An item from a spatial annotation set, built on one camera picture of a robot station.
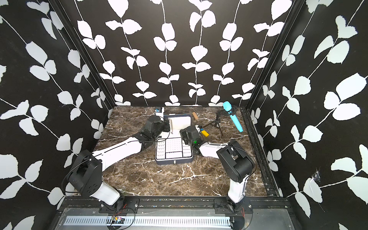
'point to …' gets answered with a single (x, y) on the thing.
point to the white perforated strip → (148, 221)
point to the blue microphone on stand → (227, 106)
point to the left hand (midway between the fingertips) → (168, 116)
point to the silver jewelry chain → (171, 126)
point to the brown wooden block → (195, 115)
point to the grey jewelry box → (170, 148)
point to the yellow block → (204, 133)
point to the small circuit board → (116, 220)
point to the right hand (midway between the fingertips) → (176, 127)
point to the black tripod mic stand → (222, 111)
